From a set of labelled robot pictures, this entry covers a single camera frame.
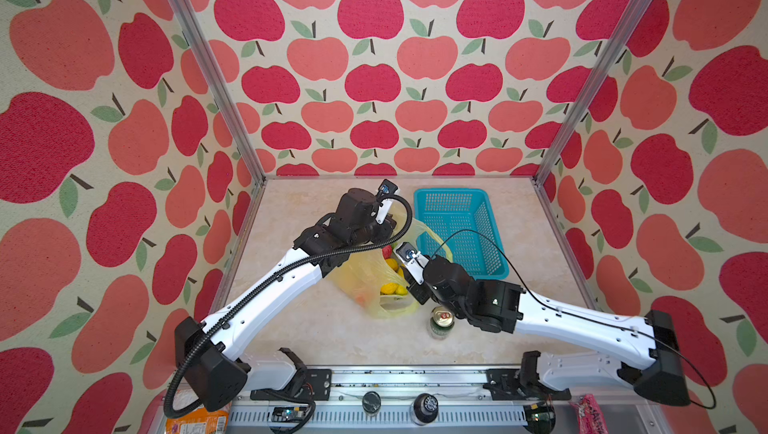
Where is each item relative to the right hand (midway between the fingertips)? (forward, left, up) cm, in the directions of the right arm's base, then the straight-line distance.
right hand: (415, 259), depth 71 cm
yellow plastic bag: (-4, +9, -5) cm, 11 cm away
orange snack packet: (-35, +46, -19) cm, 61 cm away
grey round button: (-28, +8, -14) cm, 32 cm away
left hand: (+9, +6, +5) cm, 11 cm away
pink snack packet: (-25, -44, -23) cm, 55 cm away
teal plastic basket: (+31, -19, -24) cm, 44 cm away
